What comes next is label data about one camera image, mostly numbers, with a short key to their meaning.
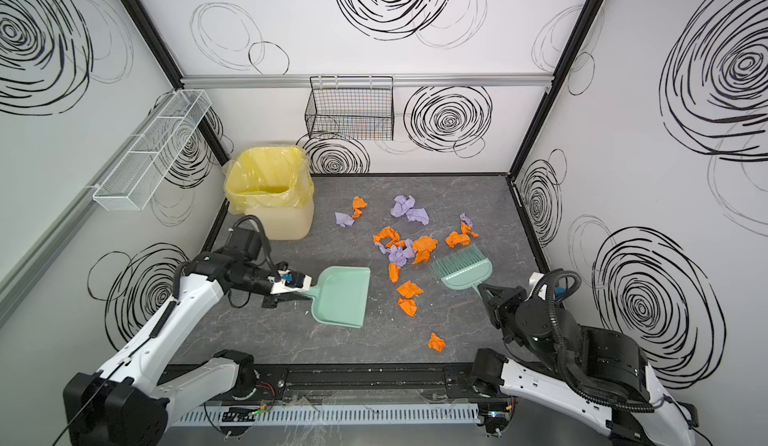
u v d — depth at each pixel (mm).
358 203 1092
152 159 709
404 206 1069
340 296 720
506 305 510
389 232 1016
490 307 597
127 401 369
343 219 1057
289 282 599
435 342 789
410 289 889
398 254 957
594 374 393
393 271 928
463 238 993
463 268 675
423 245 993
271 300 644
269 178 991
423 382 754
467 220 1051
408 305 864
